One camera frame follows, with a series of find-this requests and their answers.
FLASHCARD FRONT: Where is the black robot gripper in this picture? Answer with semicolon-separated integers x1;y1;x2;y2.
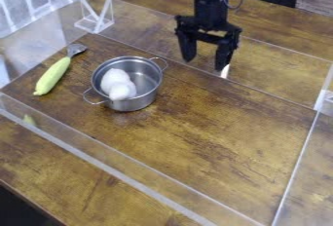
173;0;242;71

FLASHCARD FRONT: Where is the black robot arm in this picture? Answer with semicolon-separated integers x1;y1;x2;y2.
173;0;242;71

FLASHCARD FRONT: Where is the silver metal pot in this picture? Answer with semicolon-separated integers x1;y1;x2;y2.
83;56;167;112

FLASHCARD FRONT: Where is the clear acrylic triangle stand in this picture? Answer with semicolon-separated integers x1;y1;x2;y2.
73;0;115;34

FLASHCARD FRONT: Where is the grey metal spatula head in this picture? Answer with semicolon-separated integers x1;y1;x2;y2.
68;44;87;57

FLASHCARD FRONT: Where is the yellow green corn cob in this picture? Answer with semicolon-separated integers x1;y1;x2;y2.
32;56;70;95

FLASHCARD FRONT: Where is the clear acrylic front barrier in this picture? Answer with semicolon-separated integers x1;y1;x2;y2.
0;93;263;226

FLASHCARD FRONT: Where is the clear acrylic barrier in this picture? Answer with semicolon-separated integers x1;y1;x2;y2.
0;93;263;226
271;64;333;226

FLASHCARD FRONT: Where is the clear acrylic right barrier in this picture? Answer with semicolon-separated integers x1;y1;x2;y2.
271;64;333;226

